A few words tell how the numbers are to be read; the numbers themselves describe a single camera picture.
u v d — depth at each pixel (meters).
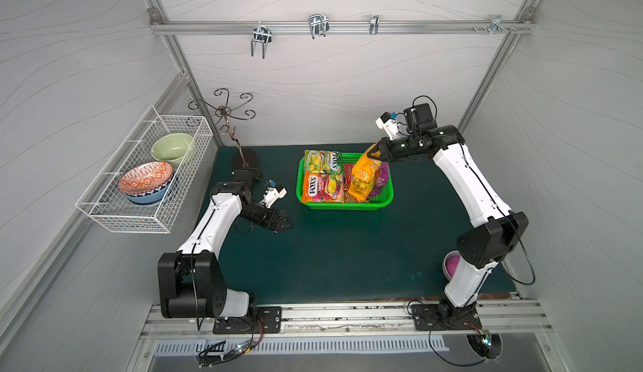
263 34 0.78
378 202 0.91
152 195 0.57
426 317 0.73
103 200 0.57
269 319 0.74
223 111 0.89
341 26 0.79
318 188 0.91
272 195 0.76
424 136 0.57
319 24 0.76
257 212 0.70
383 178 0.95
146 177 0.64
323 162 0.99
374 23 0.73
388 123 0.72
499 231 0.45
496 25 0.77
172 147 0.73
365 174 0.78
